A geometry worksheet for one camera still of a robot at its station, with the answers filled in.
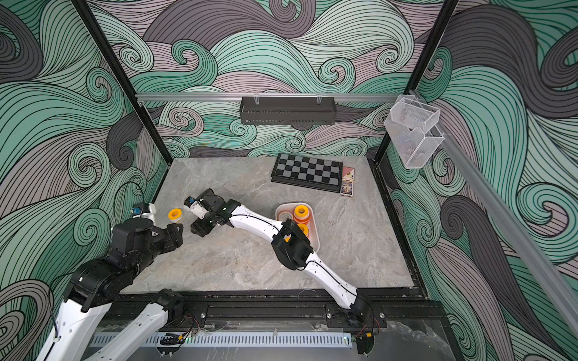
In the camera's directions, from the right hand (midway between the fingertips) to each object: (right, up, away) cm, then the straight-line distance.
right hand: (201, 222), depth 90 cm
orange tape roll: (-15, +2, +8) cm, 17 cm away
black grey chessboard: (+45, +22, +21) cm, 54 cm away
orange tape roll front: (+34, +2, +3) cm, 34 cm away
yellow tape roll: (+42, +4, +3) cm, 42 cm away
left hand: (0, +3, -24) cm, 24 cm away
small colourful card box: (+66, +17, +20) cm, 71 cm away
